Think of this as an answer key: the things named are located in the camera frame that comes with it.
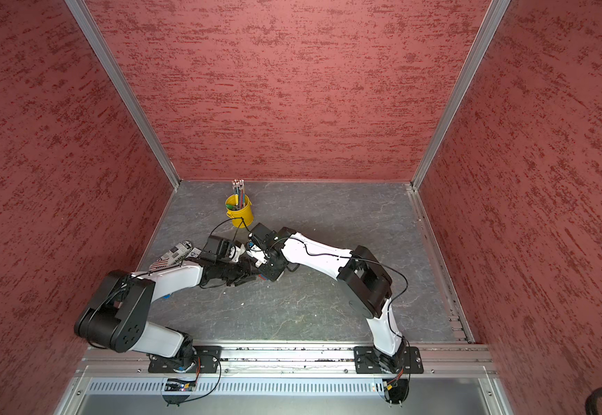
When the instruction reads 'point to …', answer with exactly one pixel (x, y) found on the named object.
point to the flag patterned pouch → (174, 257)
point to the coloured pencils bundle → (240, 194)
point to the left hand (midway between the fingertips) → (258, 278)
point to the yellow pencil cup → (240, 209)
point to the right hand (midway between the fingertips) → (274, 275)
